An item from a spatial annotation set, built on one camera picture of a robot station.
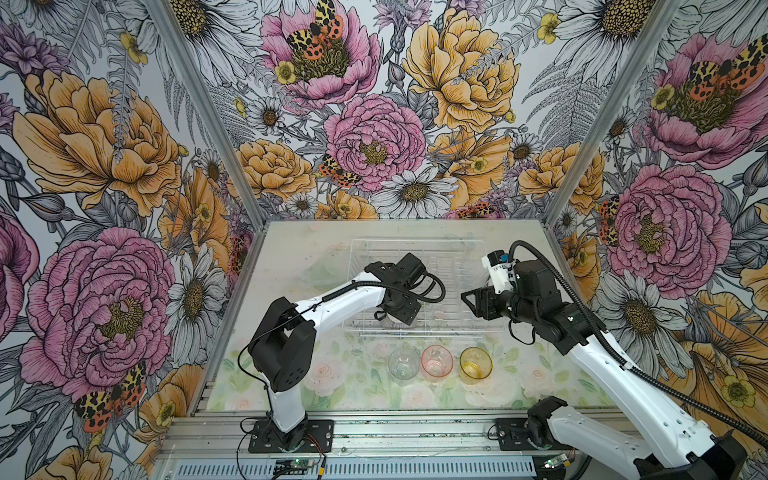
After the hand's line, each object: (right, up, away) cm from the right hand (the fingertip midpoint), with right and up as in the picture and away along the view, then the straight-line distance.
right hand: (473, 304), depth 74 cm
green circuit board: (-43, -37, -3) cm, 57 cm away
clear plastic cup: (-17, -19, +11) cm, 28 cm away
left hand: (-19, -5, +12) cm, 23 cm away
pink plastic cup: (-7, -18, +11) cm, 23 cm away
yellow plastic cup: (+3, -19, +11) cm, 22 cm away
